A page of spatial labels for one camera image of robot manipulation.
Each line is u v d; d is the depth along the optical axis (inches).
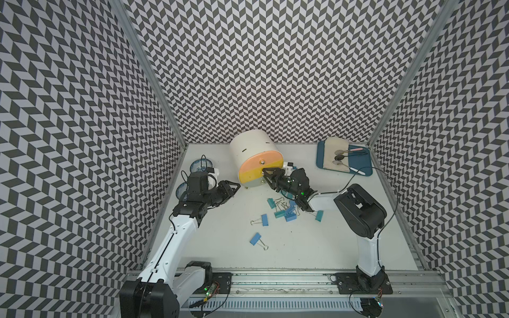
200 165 41.2
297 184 28.6
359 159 42.3
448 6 26.0
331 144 45.4
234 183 32.5
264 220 35.1
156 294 14.7
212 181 25.9
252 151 32.2
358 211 20.7
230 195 26.9
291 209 34.6
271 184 34.1
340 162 43.0
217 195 26.8
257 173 35.1
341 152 44.1
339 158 42.9
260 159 33.2
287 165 35.1
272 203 37.2
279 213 34.9
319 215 35.6
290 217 33.4
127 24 29.1
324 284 29.7
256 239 33.1
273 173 32.5
